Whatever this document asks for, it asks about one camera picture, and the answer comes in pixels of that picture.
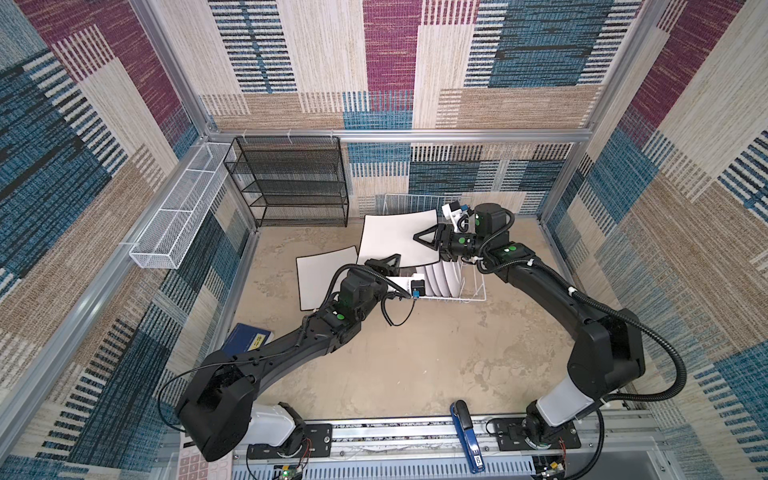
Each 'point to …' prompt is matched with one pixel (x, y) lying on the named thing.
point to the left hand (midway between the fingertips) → (392, 246)
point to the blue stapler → (461, 414)
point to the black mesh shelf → (291, 180)
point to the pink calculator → (193, 465)
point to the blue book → (245, 338)
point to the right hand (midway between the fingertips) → (417, 245)
